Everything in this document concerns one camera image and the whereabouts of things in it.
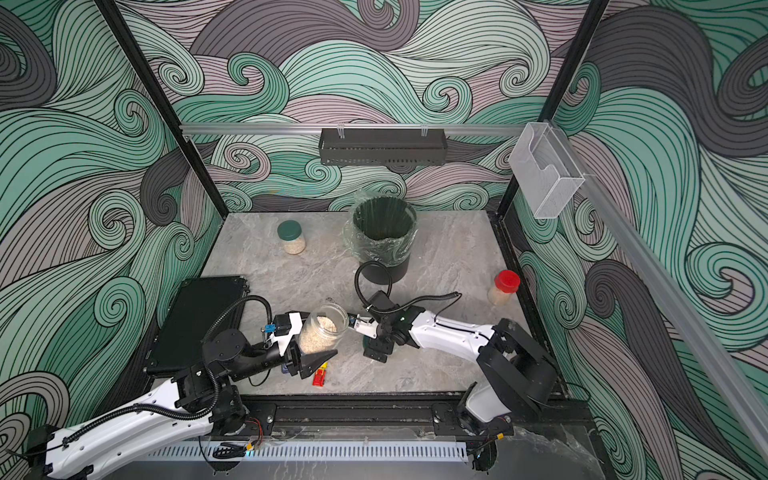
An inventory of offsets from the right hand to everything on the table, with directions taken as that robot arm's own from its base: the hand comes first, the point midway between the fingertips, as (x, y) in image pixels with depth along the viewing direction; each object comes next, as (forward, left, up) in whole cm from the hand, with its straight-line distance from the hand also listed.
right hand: (372, 334), depth 85 cm
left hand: (-8, +8, +24) cm, 26 cm away
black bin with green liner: (+35, -4, +7) cm, 36 cm away
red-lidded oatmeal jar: (+11, -40, +9) cm, 42 cm away
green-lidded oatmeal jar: (+33, +28, +8) cm, 44 cm away
